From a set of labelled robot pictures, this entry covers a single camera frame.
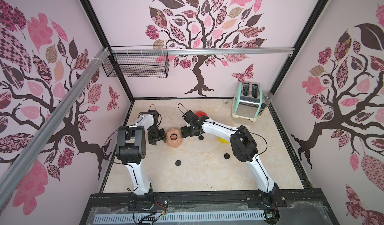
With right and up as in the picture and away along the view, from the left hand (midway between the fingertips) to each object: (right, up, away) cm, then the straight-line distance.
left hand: (162, 144), depth 93 cm
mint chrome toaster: (+56, +27, +2) cm, 62 cm away
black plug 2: (+11, -10, -6) cm, 16 cm away
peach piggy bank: (+9, +5, -6) cm, 12 cm away
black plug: (+25, +3, +4) cm, 26 cm away
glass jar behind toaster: (+73, +31, +10) cm, 80 cm away
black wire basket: (-11, +53, +1) cm, 54 cm away
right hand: (+15, +7, +3) cm, 17 cm away
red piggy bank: (+25, +19, +5) cm, 32 cm away
